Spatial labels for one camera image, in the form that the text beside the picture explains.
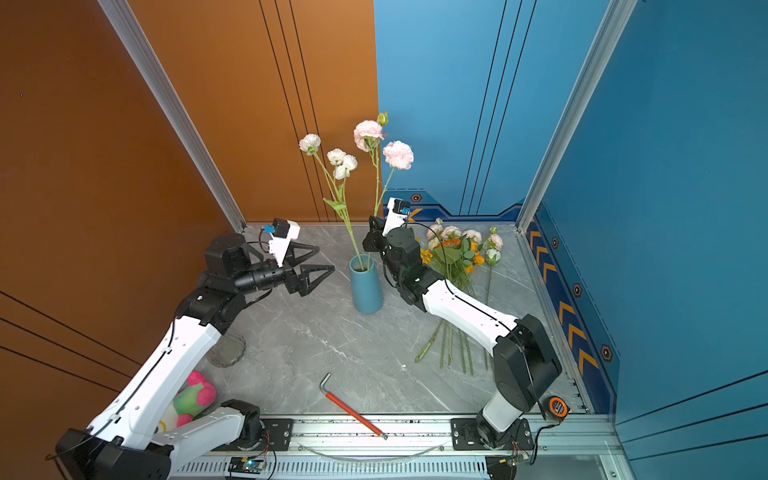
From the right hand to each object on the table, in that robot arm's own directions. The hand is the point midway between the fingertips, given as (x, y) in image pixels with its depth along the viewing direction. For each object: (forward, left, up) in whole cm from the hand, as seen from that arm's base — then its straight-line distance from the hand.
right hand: (367, 217), depth 77 cm
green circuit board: (-49, +29, -34) cm, 66 cm away
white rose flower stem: (+10, -41, -30) cm, 52 cm away
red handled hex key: (-34, +11, -33) cm, 49 cm away
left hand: (-14, +9, +1) cm, 17 cm away
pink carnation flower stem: (+12, -25, -24) cm, 37 cm away
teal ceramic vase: (-9, +2, -19) cm, 21 cm away
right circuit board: (-50, -32, -35) cm, 68 cm away
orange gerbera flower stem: (+5, -27, -31) cm, 41 cm away
